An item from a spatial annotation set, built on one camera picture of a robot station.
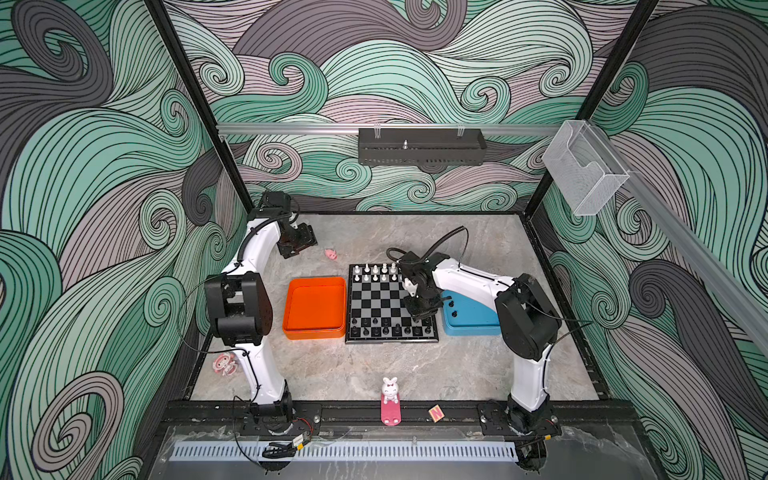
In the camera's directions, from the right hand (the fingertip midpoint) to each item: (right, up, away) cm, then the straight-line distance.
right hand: (417, 317), depth 89 cm
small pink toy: (-29, +18, +17) cm, 38 cm away
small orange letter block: (+3, -20, -16) cm, 26 cm away
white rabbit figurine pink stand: (-9, -17, -16) cm, 25 cm away
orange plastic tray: (-32, +2, +3) cm, 32 cm away
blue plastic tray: (+15, 0, +3) cm, 16 cm away
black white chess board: (-12, +1, +2) cm, 12 cm away
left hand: (-34, +23, +3) cm, 41 cm away
